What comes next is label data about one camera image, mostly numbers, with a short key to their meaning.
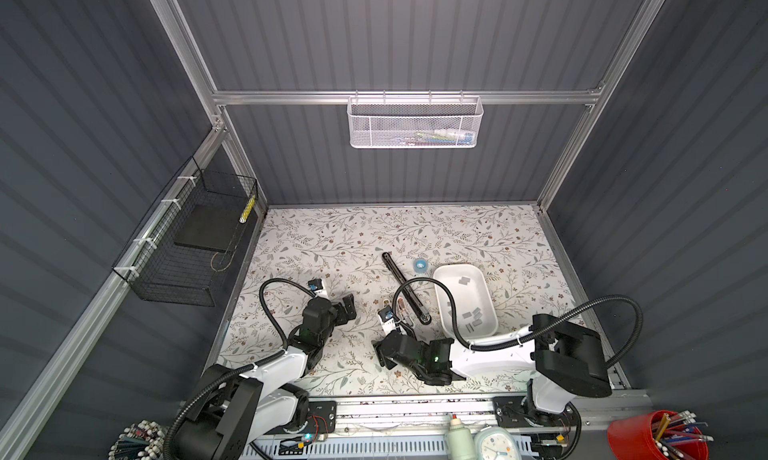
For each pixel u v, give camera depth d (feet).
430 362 1.99
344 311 2.65
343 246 3.56
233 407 1.40
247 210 2.66
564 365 1.46
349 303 2.73
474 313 3.00
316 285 2.57
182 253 2.36
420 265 3.35
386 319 2.32
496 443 2.24
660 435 1.99
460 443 2.10
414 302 3.04
